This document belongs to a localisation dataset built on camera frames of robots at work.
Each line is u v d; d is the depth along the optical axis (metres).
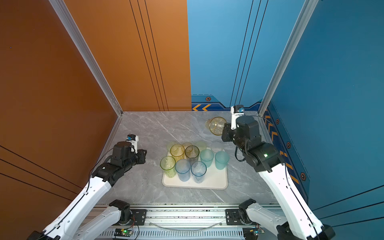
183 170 0.85
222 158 0.92
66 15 0.72
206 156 0.90
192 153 0.90
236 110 0.53
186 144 0.84
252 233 0.71
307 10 0.70
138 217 0.74
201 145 0.89
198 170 0.76
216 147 0.95
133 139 0.70
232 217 0.73
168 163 0.91
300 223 0.35
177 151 0.91
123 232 0.71
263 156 0.41
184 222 0.74
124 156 0.59
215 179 0.87
